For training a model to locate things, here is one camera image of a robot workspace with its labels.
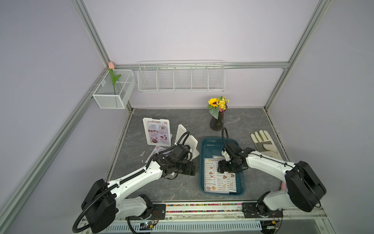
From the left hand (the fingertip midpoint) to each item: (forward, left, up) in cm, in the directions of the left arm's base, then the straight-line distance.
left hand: (192, 170), depth 78 cm
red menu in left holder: (+26, +20, +2) cm, 32 cm away
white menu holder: (+29, +27, +9) cm, 41 cm away
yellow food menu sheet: (-4, -13, -9) cm, 16 cm away
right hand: (+3, -18, -8) cm, 20 cm away
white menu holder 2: (+12, +1, +11) cm, 16 cm away
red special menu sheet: (+21, +23, -11) cm, 32 cm away
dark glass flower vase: (+33, -20, -4) cm, 39 cm away
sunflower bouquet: (+35, -17, +14) cm, 41 cm away
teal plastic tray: (+18, -13, -9) cm, 24 cm away
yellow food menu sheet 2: (-2, -23, -9) cm, 25 cm away
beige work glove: (+24, -52, -9) cm, 58 cm away
